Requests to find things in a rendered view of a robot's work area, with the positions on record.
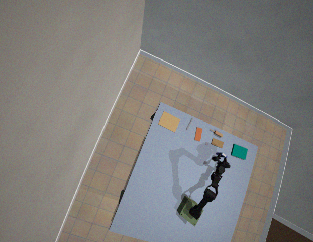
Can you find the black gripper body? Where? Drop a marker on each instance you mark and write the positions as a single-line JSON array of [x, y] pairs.
[[218, 162]]

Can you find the orange-brown flat rectangular tile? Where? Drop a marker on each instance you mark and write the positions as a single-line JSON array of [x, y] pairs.
[[198, 134]]

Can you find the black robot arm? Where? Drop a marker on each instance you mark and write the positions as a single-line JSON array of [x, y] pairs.
[[209, 195]]

